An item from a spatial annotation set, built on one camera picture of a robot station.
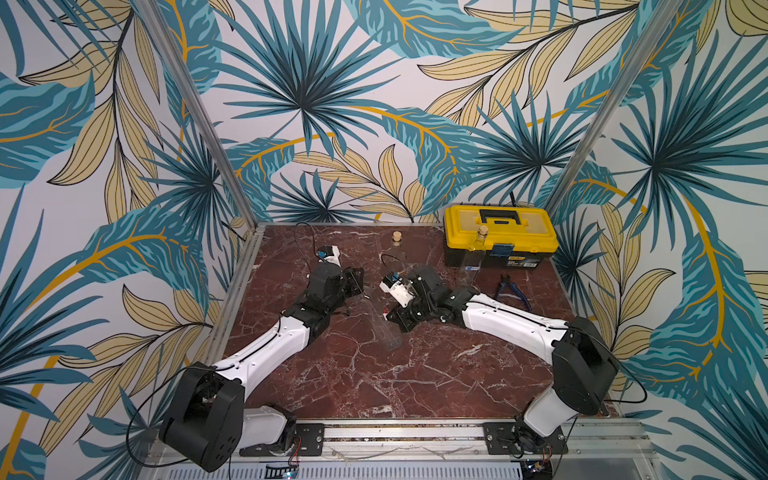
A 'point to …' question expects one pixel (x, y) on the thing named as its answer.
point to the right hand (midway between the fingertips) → (388, 314)
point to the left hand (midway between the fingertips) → (362, 274)
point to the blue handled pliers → (507, 279)
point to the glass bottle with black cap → (384, 330)
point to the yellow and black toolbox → (519, 236)
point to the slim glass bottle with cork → (473, 260)
